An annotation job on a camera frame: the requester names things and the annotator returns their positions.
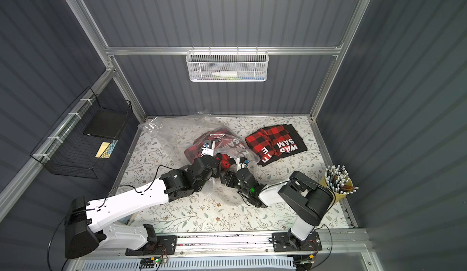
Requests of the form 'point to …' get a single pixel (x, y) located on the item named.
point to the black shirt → (289, 146)
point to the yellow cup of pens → (336, 178)
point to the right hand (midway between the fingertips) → (223, 176)
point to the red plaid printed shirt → (262, 141)
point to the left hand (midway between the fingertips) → (218, 159)
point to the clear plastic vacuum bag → (182, 130)
